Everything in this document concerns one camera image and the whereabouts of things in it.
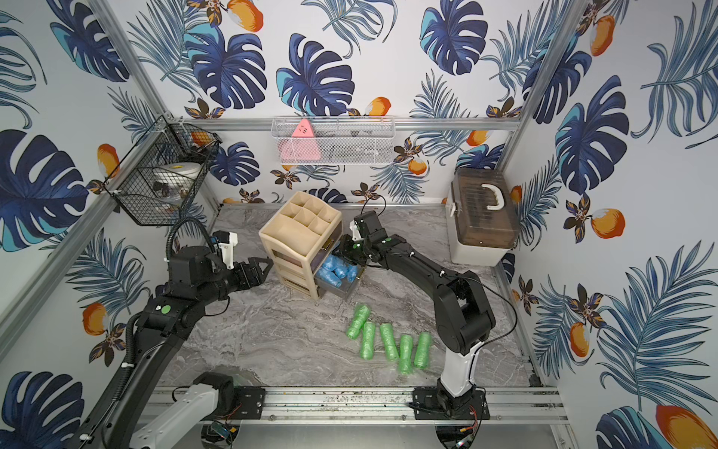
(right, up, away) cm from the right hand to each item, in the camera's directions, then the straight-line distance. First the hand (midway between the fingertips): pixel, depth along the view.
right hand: (333, 252), depth 88 cm
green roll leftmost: (+9, -20, 0) cm, 22 cm away
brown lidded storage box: (+50, +9, +7) cm, 51 cm away
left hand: (-17, -1, -16) cm, 24 cm away
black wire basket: (-55, +21, -2) cm, 59 cm away
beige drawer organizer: (-9, +5, -8) cm, 13 cm away
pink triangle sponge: (-10, +34, +2) cm, 36 cm away
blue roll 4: (+6, -6, 0) cm, 9 cm away
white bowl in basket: (-44, +23, -8) cm, 50 cm away
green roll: (+11, -26, -4) cm, 29 cm away
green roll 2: (+17, -26, -4) cm, 32 cm away
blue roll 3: (-1, -8, -1) cm, 8 cm away
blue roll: (0, -3, -1) cm, 3 cm away
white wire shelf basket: (-1, +40, +15) cm, 43 cm away
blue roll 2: (+3, -6, 0) cm, 7 cm away
